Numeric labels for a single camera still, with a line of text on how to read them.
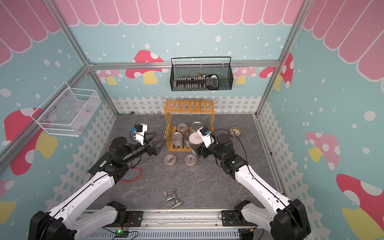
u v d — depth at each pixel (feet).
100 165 2.96
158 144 2.16
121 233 2.38
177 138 3.19
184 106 2.87
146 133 2.12
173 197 2.60
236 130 3.57
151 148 2.16
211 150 2.13
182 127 3.36
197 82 2.95
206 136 2.09
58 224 1.28
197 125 3.17
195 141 2.37
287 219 1.27
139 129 2.08
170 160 2.93
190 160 2.94
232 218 2.41
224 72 3.09
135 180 2.83
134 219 2.44
